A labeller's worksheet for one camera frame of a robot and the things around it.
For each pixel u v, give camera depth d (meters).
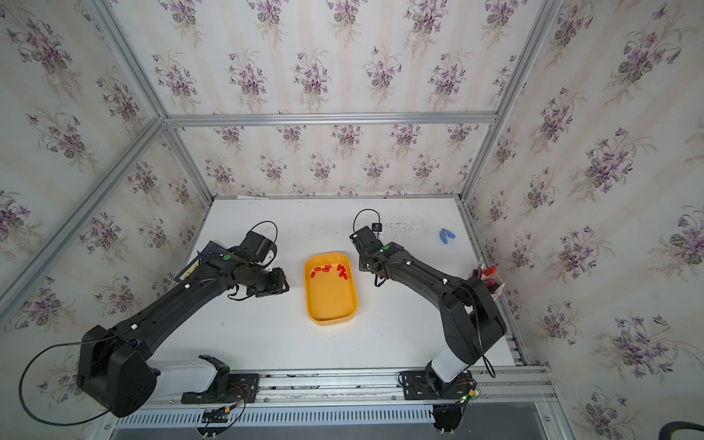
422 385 0.72
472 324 0.44
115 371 0.39
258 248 0.64
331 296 0.90
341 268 0.98
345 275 0.96
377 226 0.78
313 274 0.96
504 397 0.75
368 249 0.67
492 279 0.84
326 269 0.98
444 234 1.07
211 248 1.01
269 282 0.71
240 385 0.73
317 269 0.96
